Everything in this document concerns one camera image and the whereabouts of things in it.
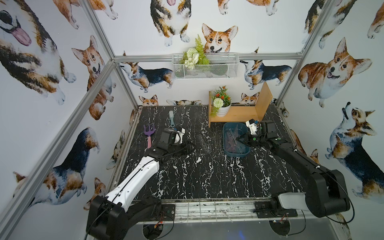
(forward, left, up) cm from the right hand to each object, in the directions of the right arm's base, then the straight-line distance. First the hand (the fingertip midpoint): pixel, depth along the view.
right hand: (240, 134), depth 84 cm
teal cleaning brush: (+29, +46, -15) cm, 56 cm away
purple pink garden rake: (+10, +58, -13) cm, 60 cm away
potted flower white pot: (+20, +9, +6) cm, 23 cm away
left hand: (-7, +26, +2) cm, 27 cm away
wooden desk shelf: (+24, -7, -9) cm, 27 cm away
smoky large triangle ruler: (+2, +2, -15) cm, 15 cm away
